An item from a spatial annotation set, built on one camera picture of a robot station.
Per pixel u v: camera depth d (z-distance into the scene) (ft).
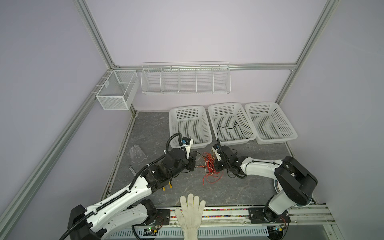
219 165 2.65
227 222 2.41
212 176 2.83
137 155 3.16
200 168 2.83
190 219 2.42
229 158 2.32
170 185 2.71
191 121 3.68
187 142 2.03
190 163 2.07
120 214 1.78
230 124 3.67
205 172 2.78
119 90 3.33
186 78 3.41
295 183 1.48
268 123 3.67
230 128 3.57
